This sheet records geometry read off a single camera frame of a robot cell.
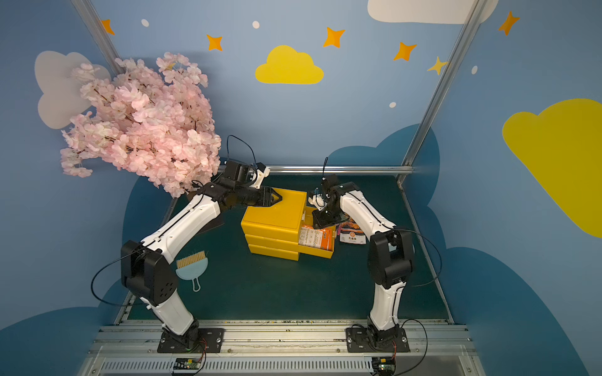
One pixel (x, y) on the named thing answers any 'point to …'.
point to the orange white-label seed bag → (319, 238)
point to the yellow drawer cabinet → (274, 230)
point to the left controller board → (190, 363)
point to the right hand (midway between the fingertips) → (320, 223)
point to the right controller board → (383, 365)
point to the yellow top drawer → (307, 218)
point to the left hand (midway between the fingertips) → (277, 196)
